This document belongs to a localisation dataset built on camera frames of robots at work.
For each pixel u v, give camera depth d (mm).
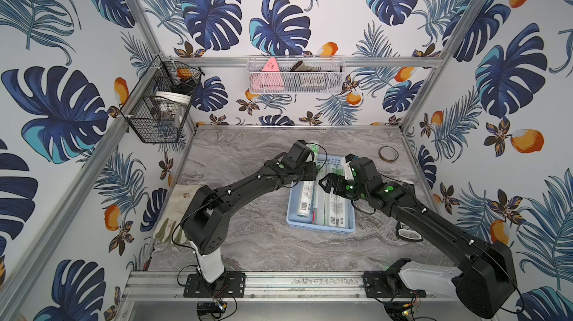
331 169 1004
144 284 758
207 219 463
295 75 923
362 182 602
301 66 910
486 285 390
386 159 1096
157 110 920
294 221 824
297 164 668
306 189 800
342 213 872
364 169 596
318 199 902
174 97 796
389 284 664
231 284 748
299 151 663
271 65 891
